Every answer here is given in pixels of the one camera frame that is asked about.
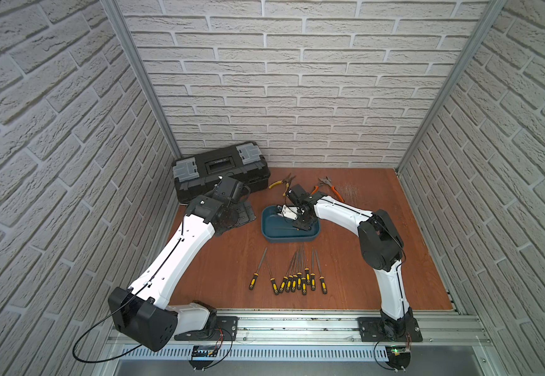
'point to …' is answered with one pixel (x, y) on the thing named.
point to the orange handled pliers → (326, 181)
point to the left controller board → (203, 351)
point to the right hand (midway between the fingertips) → (304, 216)
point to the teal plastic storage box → (270, 219)
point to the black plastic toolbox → (196, 176)
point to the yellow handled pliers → (287, 179)
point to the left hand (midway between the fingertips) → (245, 214)
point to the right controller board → (398, 357)
